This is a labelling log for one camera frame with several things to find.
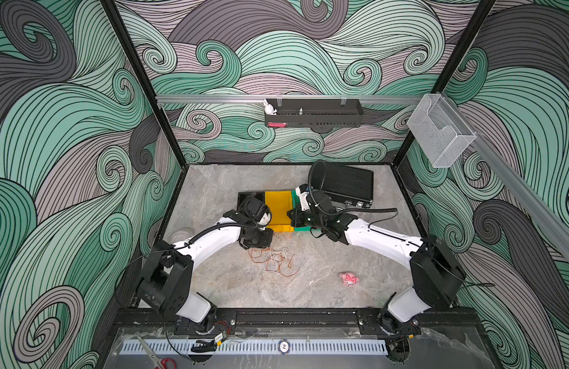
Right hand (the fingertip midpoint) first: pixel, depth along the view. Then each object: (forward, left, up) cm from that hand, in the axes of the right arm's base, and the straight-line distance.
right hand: (286, 213), depth 83 cm
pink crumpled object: (-20, -21, -10) cm, 31 cm away
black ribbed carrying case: (+23, -29, -12) cm, 39 cm away
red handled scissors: (-44, +38, -13) cm, 59 cm away
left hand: (-8, +6, -8) cm, 13 cm away
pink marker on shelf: (+31, +4, +18) cm, 35 cm away
